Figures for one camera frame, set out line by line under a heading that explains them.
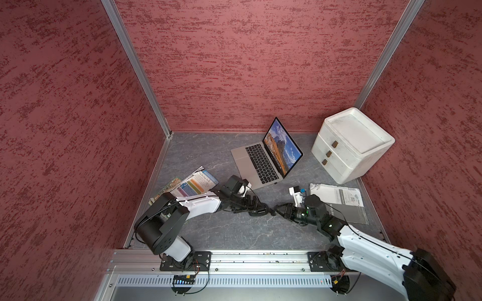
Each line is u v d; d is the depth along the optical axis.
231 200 0.68
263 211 0.85
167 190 0.94
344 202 0.90
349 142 0.85
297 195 0.76
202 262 0.74
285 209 0.77
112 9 0.71
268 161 1.06
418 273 0.41
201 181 0.97
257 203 0.77
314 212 0.63
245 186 0.74
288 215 0.70
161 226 0.44
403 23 0.74
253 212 0.85
